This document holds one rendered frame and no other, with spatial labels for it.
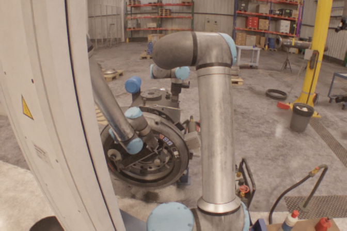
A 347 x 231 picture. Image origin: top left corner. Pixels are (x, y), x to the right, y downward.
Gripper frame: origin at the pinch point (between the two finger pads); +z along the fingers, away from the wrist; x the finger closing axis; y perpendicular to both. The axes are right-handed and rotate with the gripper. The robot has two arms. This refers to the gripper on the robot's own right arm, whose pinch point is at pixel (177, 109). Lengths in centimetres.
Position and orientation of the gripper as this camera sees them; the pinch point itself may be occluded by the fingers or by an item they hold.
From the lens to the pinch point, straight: 141.8
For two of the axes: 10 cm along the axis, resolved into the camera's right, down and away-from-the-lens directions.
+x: -1.4, 3.9, -9.1
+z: -1.0, 9.1, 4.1
